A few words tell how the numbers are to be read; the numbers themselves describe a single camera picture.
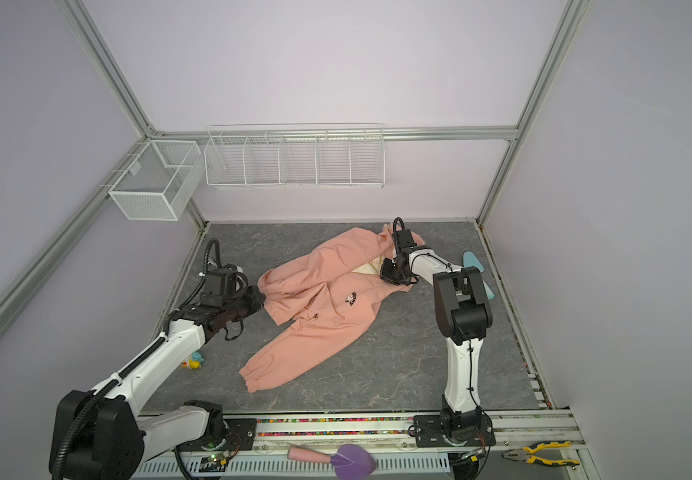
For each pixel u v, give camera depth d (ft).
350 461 2.31
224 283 2.15
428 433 2.42
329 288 3.16
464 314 1.83
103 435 1.31
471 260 3.56
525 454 2.29
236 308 2.33
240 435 2.42
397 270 2.91
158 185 3.08
